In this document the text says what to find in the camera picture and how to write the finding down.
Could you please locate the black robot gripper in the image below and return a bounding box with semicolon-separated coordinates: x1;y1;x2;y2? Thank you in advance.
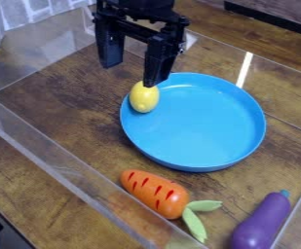
93;0;189;88

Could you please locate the purple toy eggplant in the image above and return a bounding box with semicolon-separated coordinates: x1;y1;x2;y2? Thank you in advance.
231;190;291;249

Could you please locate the clear acrylic front wall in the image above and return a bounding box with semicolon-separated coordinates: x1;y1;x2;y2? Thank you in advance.
0;103;209;249

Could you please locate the yellow toy lemon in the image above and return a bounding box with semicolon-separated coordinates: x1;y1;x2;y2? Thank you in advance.
129;81;161;113

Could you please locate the orange toy carrot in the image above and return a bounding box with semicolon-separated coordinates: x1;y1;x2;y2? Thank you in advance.
121;169;224;242

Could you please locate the blue round plastic tray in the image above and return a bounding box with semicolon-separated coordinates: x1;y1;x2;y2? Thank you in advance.
121;72;267;172

